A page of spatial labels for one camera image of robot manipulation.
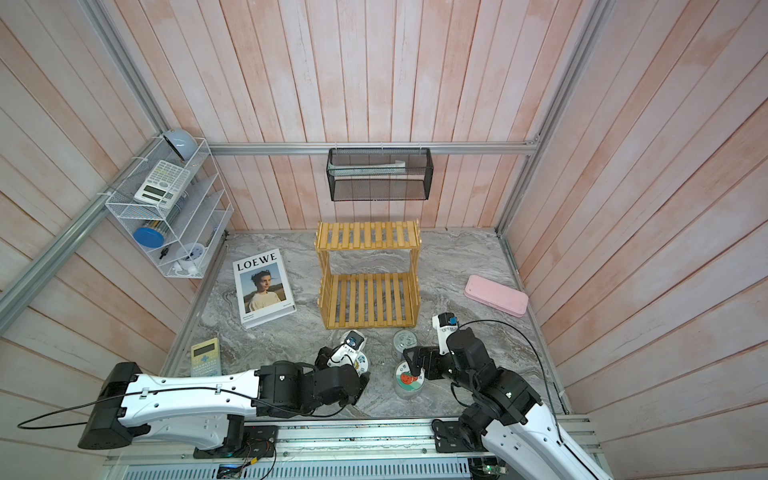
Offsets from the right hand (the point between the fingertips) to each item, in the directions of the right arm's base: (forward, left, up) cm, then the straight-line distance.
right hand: (417, 349), depth 74 cm
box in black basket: (+48, +19, +20) cm, 56 cm away
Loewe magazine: (+24, +49, -9) cm, 56 cm away
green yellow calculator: (+1, +61, -12) cm, 62 cm away
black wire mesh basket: (+60, -1, +6) cm, 60 cm away
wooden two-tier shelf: (+33, +14, -13) cm, 38 cm away
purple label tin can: (+6, +3, -7) cm, 10 cm away
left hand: (-5, +16, -1) cm, 17 cm away
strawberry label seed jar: (-7, +3, -6) cm, 10 cm away
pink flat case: (+25, -29, -13) cm, 41 cm away
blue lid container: (+22, +70, +18) cm, 76 cm away
